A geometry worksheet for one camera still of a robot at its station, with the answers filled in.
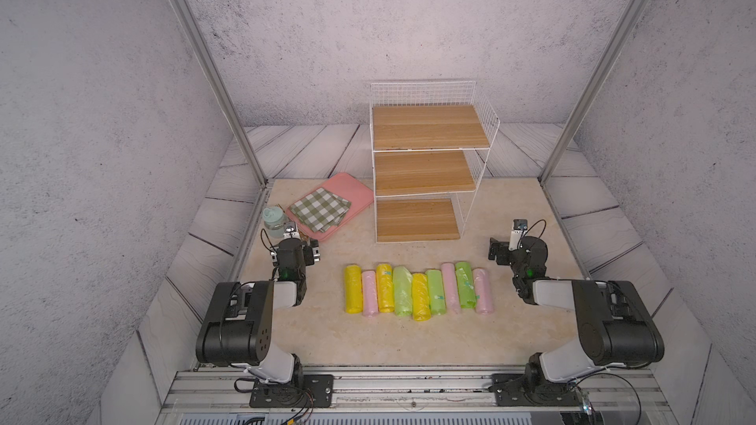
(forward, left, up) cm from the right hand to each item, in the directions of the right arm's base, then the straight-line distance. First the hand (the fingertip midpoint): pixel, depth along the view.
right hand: (510, 237), depth 94 cm
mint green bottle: (+6, +76, +2) cm, 77 cm away
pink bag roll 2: (-15, +20, -5) cm, 25 cm away
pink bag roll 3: (-15, +11, -4) cm, 18 cm away
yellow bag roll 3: (-19, +29, -3) cm, 35 cm away
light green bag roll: (-17, +34, -2) cm, 38 cm away
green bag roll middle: (-16, +25, -4) cm, 29 cm away
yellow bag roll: (-18, +49, -4) cm, 52 cm away
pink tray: (+29, +55, -8) cm, 63 cm away
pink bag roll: (-17, +44, -4) cm, 47 cm away
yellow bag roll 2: (-16, +39, -3) cm, 42 cm away
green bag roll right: (-14, +16, -3) cm, 21 cm away
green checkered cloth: (+17, +64, -6) cm, 66 cm away
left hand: (-1, +66, +1) cm, 66 cm away
